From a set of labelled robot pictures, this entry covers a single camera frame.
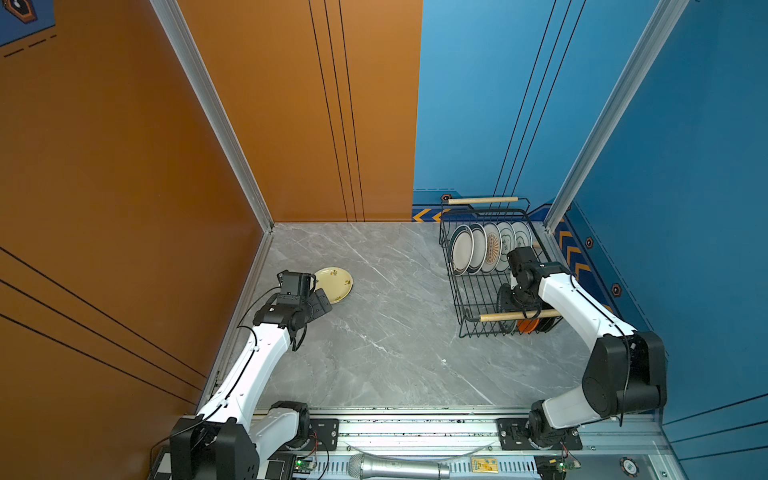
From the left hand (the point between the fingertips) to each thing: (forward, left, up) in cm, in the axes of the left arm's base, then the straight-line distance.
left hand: (312, 303), depth 84 cm
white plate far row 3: (+27, -57, 0) cm, 63 cm away
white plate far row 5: (+27, -67, +1) cm, 72 cm away
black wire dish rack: (+8, -49, -10) cm, 51 cm away
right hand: (+1, -57, -3) cm, 57 cm away
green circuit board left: (-37, -3, -13) cm, 39 cm away
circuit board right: (-36, -65, -10) cm, 75 cm away
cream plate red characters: (+15, -3, -12) cm, 20 cm away
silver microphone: (-37, -17, -8) cm, 41 cm away
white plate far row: (+26, -47, -5) cm, 54 cm away
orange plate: (-5, -61, -3) cm, 61 cm away
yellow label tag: (-36, -45, -10) cm, 58 cm away
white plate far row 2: (+20, -51, +2) cm, 55 cm away
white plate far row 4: (+24, -62, 0) cm, 66 cm away
